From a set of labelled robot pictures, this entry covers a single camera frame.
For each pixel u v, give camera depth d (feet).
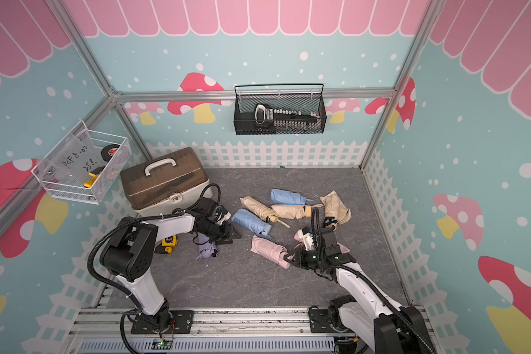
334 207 3.26
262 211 3.18
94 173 2.07
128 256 1.61
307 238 2.58
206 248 2.85
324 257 2.15
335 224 3.10
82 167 2.27
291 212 3.22
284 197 3.38
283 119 2.88
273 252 2.73
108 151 2.61
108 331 2.44
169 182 2.89
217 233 2.77
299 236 2.62
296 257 2.39
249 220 3.11
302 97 2.93
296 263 2.47
